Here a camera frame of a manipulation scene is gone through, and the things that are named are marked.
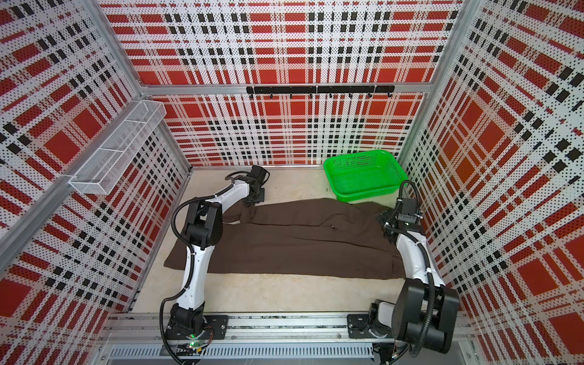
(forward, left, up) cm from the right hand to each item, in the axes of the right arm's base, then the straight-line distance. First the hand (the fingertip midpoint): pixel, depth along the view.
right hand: (385, 220), depth 87 cm
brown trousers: (-1, +27, -11) cm, 29 cm away
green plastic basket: (+36, 0, -13) cm, 38 cm away
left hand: (+20, +55, -10) cm, 59 cm away
